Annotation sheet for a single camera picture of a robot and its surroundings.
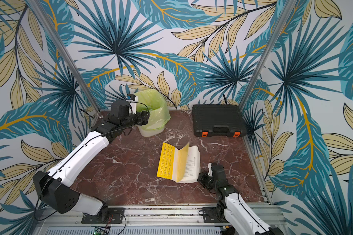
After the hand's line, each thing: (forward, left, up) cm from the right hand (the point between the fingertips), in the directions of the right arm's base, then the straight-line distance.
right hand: (194, 175), depth 85 cm
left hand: (+22, +27, +29) cm, 45 cm away
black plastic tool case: (+34, -19, +9) cm, 40 cm away
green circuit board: (-25, +49, -4) cm, 56 cm away
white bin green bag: (+46, +26, +18) cm, 56 cm away
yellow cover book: (+6, +7, +1) cm, 9 cm away
